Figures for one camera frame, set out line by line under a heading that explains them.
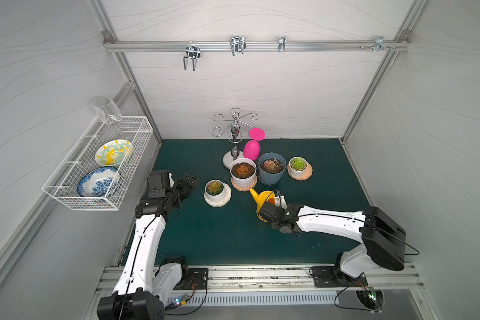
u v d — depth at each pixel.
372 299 0.71
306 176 1.04
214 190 0.91
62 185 0.55
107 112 0.70
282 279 0.75
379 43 0.76
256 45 0.82
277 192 0.76
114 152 0.70
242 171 0.93
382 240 0.43
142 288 0.39
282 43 0.75
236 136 0.93
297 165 0.96
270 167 0.96
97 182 0.63
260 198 0.83
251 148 0.93
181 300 0.69
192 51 0.78
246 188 0.98
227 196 0.96
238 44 0.77
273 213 0.65
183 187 0.69
